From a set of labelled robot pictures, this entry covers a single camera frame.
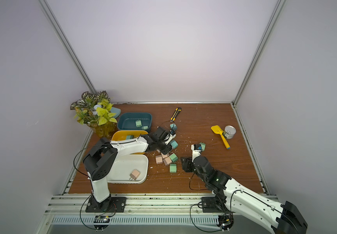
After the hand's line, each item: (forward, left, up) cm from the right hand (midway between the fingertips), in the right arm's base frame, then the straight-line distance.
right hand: (184, 155), depth 78 cm
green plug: (+3, +6, -9) cm, 12 cm away
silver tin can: (+21, -31, -8) cm, 39 cm away
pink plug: (+3, +12, -9) cm, 15 cm away
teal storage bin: (+31, +37, -9) cm, 49 cm away
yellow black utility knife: (+43, +4, -10) cm, 44 cm away
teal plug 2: (+12, +6, -9) cm, 17 cm away
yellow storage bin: (+18, +42, -8) cm, 46 cm away
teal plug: (+27, +7, -10) cm, 30 cm away
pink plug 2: (+2, +15, -10) cm, 18 cm away
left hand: (+10, +8, -9) cm, 16 cm away
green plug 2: (-4, +6, -10) cm, 12 cm away
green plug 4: (+25, +28, -9) cm, 39 cm away
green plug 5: (+17, +37, -9) cm, 41 cm away
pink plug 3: (+1, +10, -10) cm, 14 cm away
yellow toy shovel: (+25, -24, -11) cm, 37 cm away
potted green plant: (+21, +53, +13) cm, 59 cm away
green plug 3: (+30, +34, -10) cm, 46 cm away
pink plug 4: (-8, +28, -9) cm, 31 cm away
